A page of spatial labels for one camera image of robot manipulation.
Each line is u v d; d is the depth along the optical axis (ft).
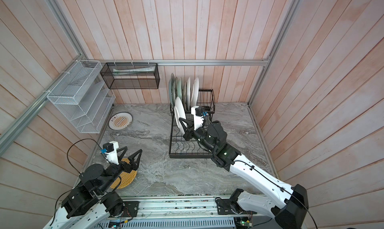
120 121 3.61
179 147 3.08
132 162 1.92
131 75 3.41
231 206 2.16
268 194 1.41
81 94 2.41
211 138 1.71
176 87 2.56
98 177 1.54
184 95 2.56
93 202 1.59
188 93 2.54
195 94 2.58
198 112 1.78
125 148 2.24
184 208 2.46
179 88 2.52
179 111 2.10
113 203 2.12
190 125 1.90
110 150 1.82
